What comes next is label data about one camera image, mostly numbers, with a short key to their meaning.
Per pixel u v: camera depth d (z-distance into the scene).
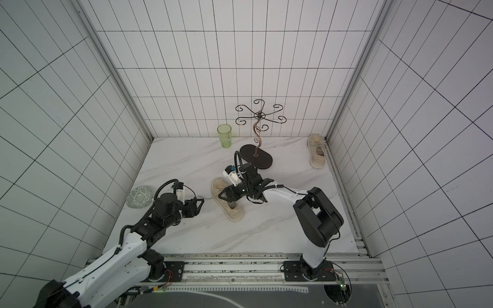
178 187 0.72
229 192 0.76
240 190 0.77
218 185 0.95
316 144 1.10
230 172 0.78
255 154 1.09
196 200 0.72
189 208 0.71
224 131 1.08
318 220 0.46
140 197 0.92
